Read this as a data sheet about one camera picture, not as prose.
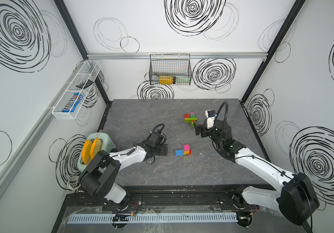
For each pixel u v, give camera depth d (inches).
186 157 35.0
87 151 26.8
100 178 17.1
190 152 33.6
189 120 41.5
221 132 22.8
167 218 37.9
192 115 42.9
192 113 43.8
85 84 29.8
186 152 32.9
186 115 43.1
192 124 41.4
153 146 27.4
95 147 27.5
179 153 33.6
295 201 15.6
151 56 35.9
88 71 35.9
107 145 31.1
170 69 39.0
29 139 21.4
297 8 28.4
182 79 34.2
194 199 29.9
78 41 32.7
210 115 26.7
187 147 32.5
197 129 28.6
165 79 34.2
